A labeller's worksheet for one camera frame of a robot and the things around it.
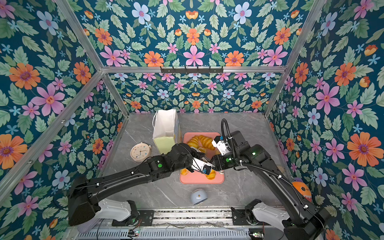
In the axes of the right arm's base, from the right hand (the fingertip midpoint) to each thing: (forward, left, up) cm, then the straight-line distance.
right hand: (211, 163), depth 68 cm
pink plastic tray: (+2, +6, -23) cm, 24 cm away
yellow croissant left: (+25, +10, -19) cm, 33 cm away
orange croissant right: (+25, +2, -19) cm, 31 cm away
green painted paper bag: (+32, +29, -16) cm, 45 cm away
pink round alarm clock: (+19, +45, -20) cm, 52 cm away
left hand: (+6, +2, +2) cm, 7 cm away
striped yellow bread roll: (+3, -1, -20) cm, 20 cm away
